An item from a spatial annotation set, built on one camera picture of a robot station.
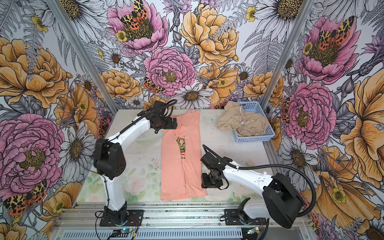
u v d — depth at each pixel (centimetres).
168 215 75
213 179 70
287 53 88
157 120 73
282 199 42
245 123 108
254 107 119
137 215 75
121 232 72
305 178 44
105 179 55
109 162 51
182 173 88
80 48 85
